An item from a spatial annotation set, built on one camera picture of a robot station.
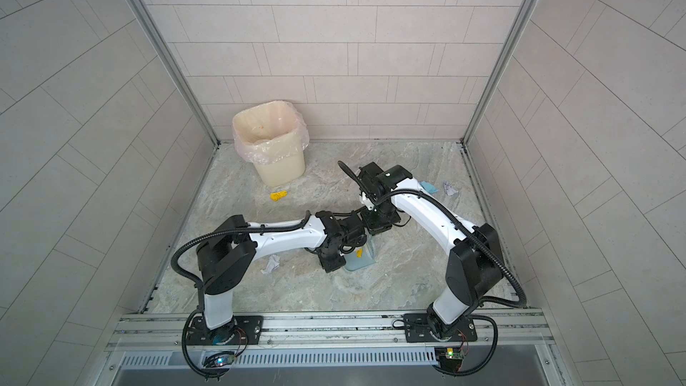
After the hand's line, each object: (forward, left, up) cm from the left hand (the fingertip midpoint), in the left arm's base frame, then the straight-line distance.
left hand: (339, 261), depth 84 cm
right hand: (+4, -10, +12) cm, 16 cm away
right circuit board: (-25, -30, +1) cm, 39 cm away
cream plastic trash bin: (+34, +24, +2) cm, 42 cm away
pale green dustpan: (+1, -7, +1) cm, 8 cm away
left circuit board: (-25, +28, +4) cm, 38 cm away
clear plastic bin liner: (+44, +27, +15) cm, 54 cm away
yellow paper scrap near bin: (+23, +24, +1) cm, 34 cm away
